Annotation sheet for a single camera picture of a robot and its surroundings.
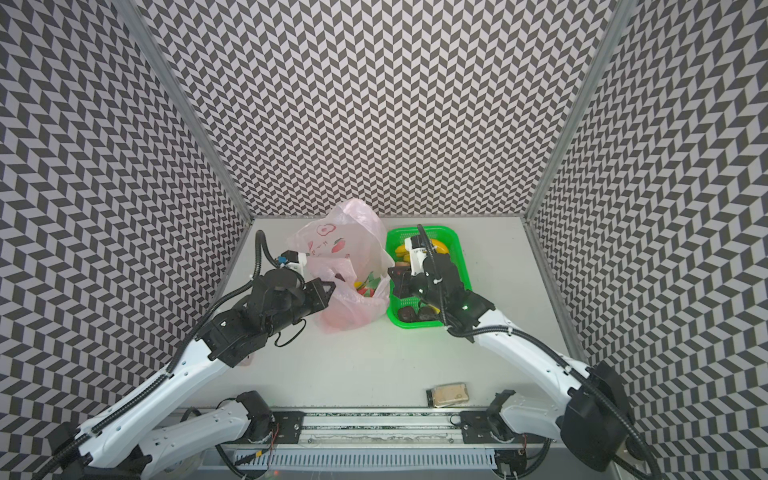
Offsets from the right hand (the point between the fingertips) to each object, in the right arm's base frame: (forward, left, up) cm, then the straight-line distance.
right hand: (388, 279), depth 75 cm
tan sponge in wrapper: (-23, -14, -19) cm, 33 cm away
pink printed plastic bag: (+19, +14, -9) cm, 25 cm away
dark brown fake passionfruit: (0, -5, -19) cm, 19 cm away
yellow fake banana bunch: (+18, -4, -11) cm, 21 cm away
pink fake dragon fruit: (+5, +7, -11) cm, 14 cm away
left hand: (-4, +12, +3) cm, 13 cm away
